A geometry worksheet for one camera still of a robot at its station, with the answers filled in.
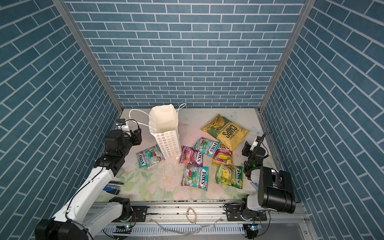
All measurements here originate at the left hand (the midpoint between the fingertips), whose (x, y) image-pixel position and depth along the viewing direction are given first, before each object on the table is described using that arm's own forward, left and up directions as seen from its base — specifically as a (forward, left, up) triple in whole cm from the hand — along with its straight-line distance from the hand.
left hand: (137, 129), depth 79 cm
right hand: (0, -65, -13) cm, 66 cm away
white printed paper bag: (+13, -11, -10) cm, 20 cm away
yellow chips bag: (+9, -53, -16) cm, 56 cm away
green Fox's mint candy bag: (-6, -3, -21) cm, 22 cm away
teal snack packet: (-19, -31, -19) cm, 41 cm away
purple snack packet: (-6, -28, -20) cm, 35 cm away
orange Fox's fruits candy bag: (-6, -48, -19) cm, 52 cm away
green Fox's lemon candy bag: (-18, -51, -20) cm, 57 cm away
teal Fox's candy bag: (-1, -38, -18) cm, 42 cm away
